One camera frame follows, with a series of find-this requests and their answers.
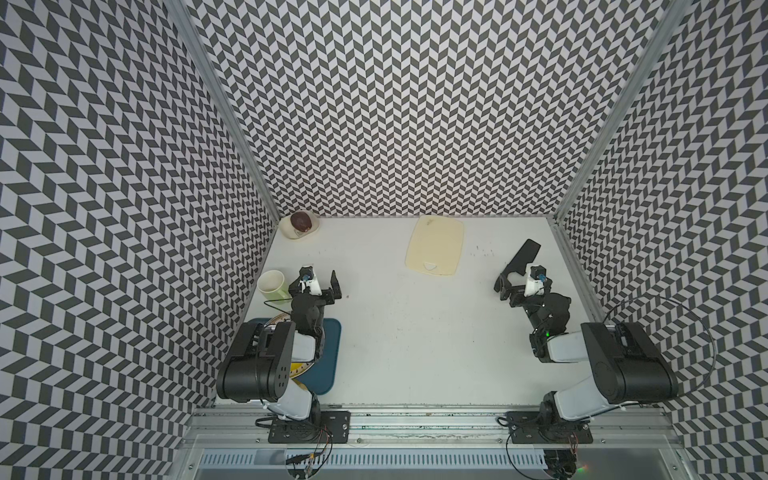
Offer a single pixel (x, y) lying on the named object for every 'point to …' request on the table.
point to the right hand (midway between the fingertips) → (515, 276)
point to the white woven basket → (303, 348)
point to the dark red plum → (301, 220)
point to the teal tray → (322, 379)
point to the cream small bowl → (288, 230)
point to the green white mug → (271, 284)
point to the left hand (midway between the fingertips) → (319, 274)
